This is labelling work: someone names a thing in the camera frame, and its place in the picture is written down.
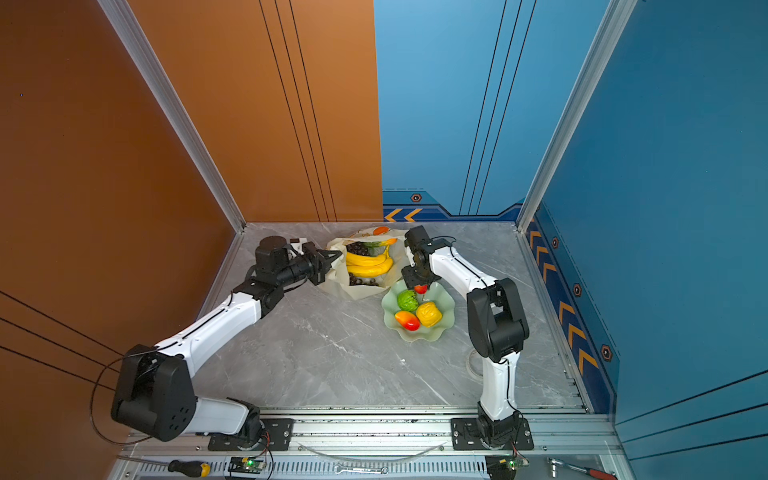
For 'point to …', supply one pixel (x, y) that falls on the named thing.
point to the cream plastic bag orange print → (338, 278)
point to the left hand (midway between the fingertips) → (344, 248)
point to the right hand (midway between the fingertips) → (416, 279)
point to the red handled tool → (600, 474)
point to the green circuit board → (246, 465)
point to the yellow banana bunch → (368, 267)
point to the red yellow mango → (421, 289)
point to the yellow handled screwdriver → (190, 468)
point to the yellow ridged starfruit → (429, 314)
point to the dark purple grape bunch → (354, 281)
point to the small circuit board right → (510, 464)
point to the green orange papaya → (382, 243)
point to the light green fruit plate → (435, 294)
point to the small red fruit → (408, 320)
